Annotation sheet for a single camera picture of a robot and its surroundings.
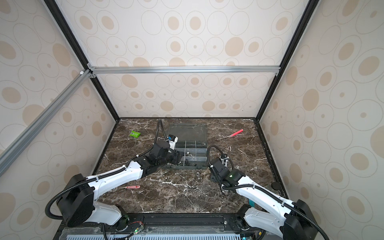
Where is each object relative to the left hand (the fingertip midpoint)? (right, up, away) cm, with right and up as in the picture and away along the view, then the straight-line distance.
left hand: (184, 150), depth 82 cm
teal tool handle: (+25, -14, -31) cm, 42 cm away
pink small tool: (-30, -21, +4) cm, 37 cm away
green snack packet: (-38, +9, +26) cm, 47 cm away
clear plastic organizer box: (+4, +4, +23) cm, 24 cm away
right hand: (+18, -13, +2) cm, 22 cm away
